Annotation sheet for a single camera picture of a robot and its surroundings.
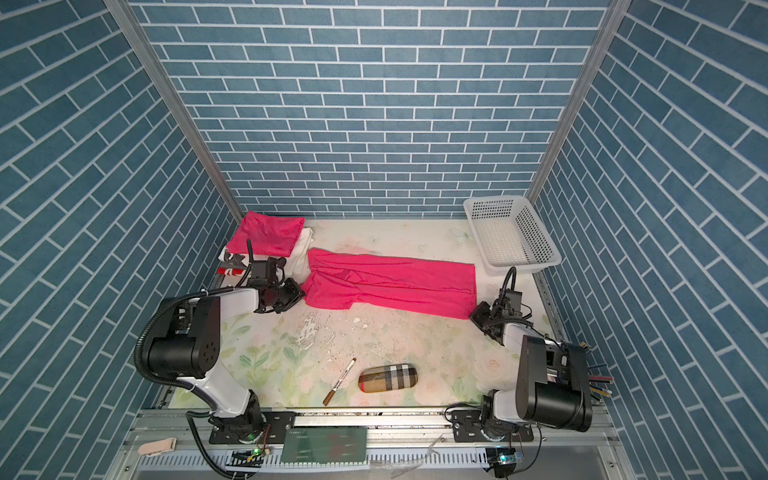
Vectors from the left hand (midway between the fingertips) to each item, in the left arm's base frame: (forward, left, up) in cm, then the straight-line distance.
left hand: (305, 290), depth 98 cm
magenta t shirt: (+1, -45, -1) cm, 45 cm away
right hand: (-8, -54, +1) cm, 55 cm away
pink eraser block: (-43, +26, +1) cm, 50 cm away
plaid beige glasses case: (-29, -28, +2) cm, 40 cm away
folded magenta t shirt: (+19, +15, +6) cm, 25 cm away
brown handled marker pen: (-32, -12, -1) cm, 34 cm away
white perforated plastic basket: (+27, -76, -1) cm, 81 cm away
